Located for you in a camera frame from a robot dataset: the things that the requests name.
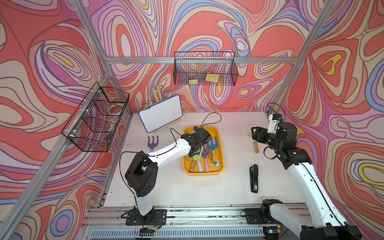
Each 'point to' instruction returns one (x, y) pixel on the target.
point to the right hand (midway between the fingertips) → (257, 133)
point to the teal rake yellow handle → (213, 146)
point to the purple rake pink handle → (153, 145)
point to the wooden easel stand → (157, 96)
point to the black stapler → (254, 178)
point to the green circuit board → (150, 230)
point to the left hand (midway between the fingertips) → (193, 147)
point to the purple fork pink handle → (205, 153)
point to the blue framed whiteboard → (156, 116)
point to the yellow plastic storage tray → (210, 160)
